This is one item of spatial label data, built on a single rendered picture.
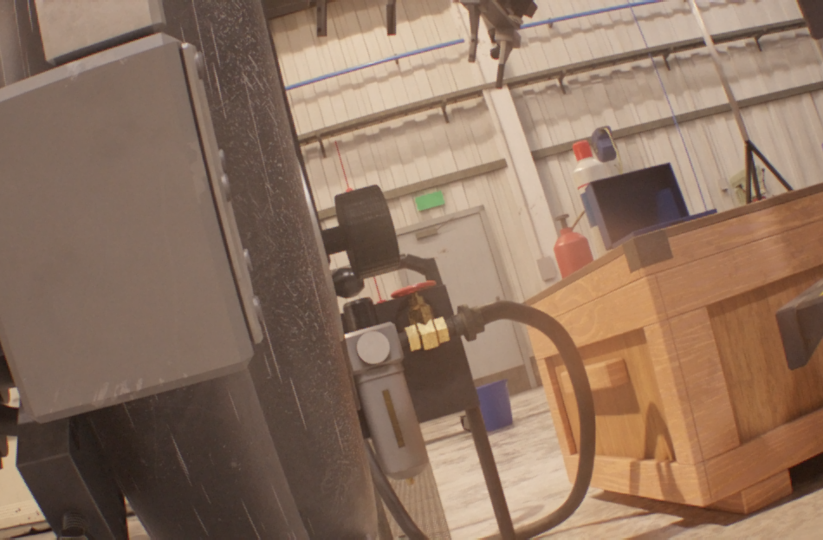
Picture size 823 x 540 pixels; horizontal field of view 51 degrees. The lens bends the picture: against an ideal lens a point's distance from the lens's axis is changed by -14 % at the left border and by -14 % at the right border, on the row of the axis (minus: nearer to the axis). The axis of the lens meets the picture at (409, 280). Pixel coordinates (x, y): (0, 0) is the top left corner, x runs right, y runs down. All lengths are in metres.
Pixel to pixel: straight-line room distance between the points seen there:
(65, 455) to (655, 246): 1.16
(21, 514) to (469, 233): 6.61
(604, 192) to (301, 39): 10.69
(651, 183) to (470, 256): 9.80
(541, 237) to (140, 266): 10.98
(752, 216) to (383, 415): 0.65
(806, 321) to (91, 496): 0.55
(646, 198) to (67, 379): 1.44
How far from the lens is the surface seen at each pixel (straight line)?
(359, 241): 0.55
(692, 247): 1.47
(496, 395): 5.84
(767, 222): 1.54
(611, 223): 1.64
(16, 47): 0.39
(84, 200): 0.28
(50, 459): 0.39
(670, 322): 1.44
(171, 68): 0.28
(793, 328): 0.78
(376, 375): 1.48
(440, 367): 1.57
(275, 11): 0.83
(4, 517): 7.41
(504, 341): 11.38
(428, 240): 11.45
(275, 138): 0.41
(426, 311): 1.52
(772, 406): 1.53
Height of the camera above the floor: 0.35
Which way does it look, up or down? 6 degrees up
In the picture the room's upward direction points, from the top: 16 degrees counter-clockwise
